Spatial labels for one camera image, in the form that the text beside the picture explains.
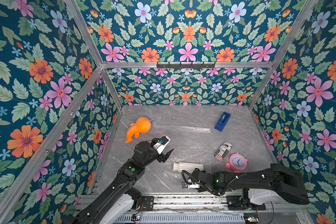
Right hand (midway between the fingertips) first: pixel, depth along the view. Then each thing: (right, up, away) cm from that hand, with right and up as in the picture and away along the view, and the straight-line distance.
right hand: (195, 174), depth 82 cm
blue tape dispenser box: (+24, +32, +22) cm, 45 cm away
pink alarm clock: (+27, +6, +4) cm, 28 cm away
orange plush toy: (-36, +29, +17) cm, 49 cm away
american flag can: (+22, +14, +11) cm, 28 cm away
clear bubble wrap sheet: (-2, +15, +14) cm, 21 cm away
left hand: (-15, +20, -7) cm, 26 cm away
